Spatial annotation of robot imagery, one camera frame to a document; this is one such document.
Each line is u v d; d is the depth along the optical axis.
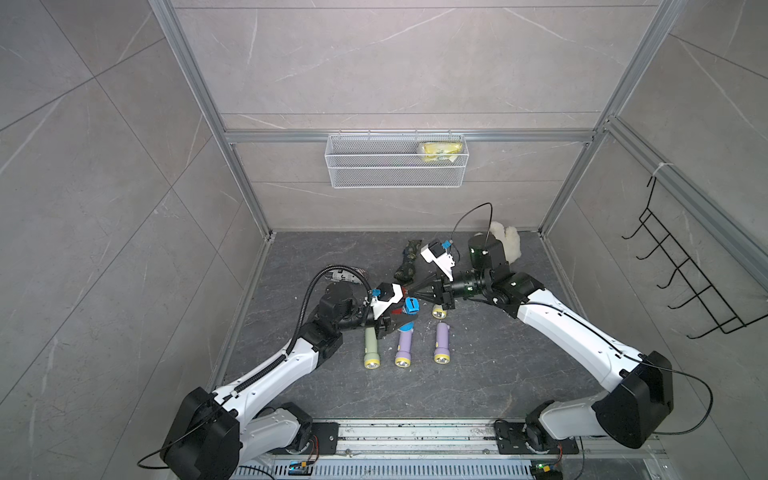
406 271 1.04
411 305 0.66
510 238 1.05
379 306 0.62
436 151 0.85
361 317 0.63
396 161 1.01
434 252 0.61
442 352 0.85
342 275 1.03
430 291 0.64
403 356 0.84
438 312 0.94
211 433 0.40
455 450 0.73
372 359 0.84
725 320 0.58
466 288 0.62
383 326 0.63
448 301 0.61
